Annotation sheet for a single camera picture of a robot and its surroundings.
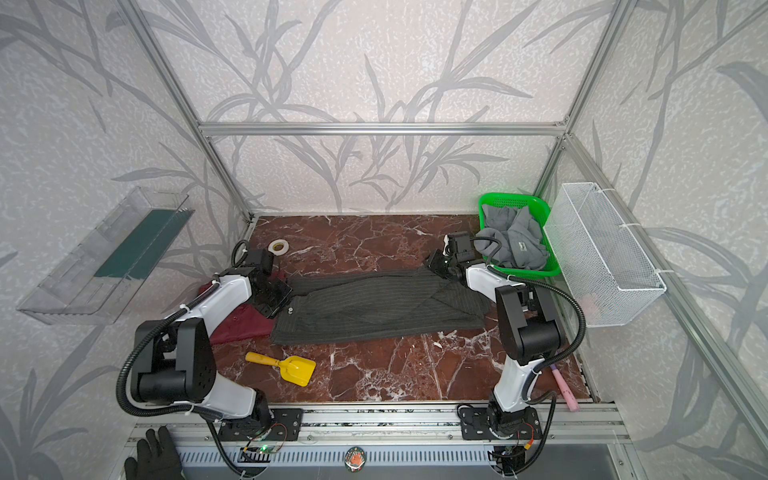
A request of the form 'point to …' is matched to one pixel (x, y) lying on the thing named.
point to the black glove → (157, 458)
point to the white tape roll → (278, 247)
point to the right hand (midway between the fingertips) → (426, 252)
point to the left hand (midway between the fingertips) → (295, 290)
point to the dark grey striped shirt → (359, 305)
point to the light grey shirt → (512, 238)
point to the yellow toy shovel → (293, 368)
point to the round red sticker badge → (355, 459)
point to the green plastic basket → (541, 211)
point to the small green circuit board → (267, 448)
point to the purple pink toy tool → (574, 406)
